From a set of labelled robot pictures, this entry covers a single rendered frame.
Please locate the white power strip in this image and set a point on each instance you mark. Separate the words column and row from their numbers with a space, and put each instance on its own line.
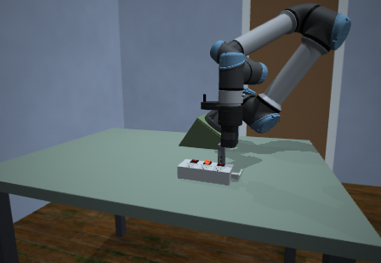
column 207, row 171

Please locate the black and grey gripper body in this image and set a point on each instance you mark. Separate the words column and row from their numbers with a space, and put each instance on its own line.
column 230, row 114

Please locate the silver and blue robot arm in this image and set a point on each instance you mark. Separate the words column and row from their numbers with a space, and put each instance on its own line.
column 322, row 29

